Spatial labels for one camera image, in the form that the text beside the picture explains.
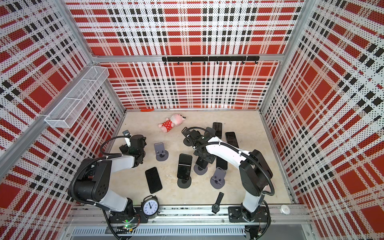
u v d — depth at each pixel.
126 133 0.80
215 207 0.76
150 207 0.74
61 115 0.68
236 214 0.74
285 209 0.75
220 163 0.91
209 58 0.88
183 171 0.82
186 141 1.02
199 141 0.62
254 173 0.45
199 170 0.88
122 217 0.68
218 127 1.12
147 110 1.27
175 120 1.06
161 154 0.91
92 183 0.46
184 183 0.83
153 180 0.87
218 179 0.80
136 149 0.73
